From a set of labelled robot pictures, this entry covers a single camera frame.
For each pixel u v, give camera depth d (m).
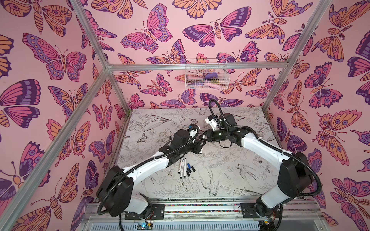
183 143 0.62
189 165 0.90
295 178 0.44
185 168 0.88
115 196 0.42
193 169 0.88
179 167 0.89
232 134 0.63
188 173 0.87
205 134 0.78
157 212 0.74
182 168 0.88
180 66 0.93
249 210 0.73
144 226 0.72
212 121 0.77
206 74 0.96
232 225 0.70
